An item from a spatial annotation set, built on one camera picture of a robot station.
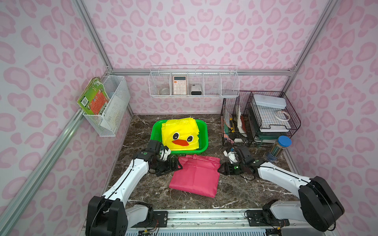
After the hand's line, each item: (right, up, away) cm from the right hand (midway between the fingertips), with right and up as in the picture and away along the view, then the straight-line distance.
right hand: (221, 169), depth 85 cm
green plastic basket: (-41, +19, +16) cm, 48 cm away
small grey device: (-14, +47, +6) cm, 50 cm away
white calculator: (-25, +51, +9) cm, 57 cm away
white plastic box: (+34, +41, +12) cm, 55 cm away
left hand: (-26, +3, -4) cm, 26 cm away
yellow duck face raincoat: (-24, +20, +14) cm, 34 cm away
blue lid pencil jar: (+31, +12, -2) cm, 33 cm away
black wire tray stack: (+30, +31, +6) cm, 44 cm away
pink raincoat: (-13, -4, +2) cm, 13 cm away
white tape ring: (+37, +29, +4) cm, 47 cm away
